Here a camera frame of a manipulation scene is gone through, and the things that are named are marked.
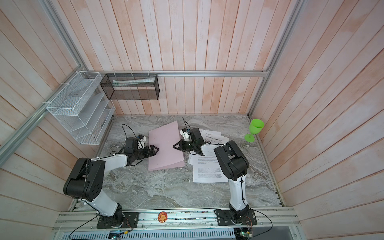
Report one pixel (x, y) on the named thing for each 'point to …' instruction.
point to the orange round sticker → (162, 217)
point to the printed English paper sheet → (208, 168)
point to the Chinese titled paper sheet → (213, 136)
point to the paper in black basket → (144, 80)
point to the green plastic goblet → (255, 127)
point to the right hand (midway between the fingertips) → (173, 146)
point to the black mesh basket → (131, 86)
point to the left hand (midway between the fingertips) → (154, 152)
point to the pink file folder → (164, 138)
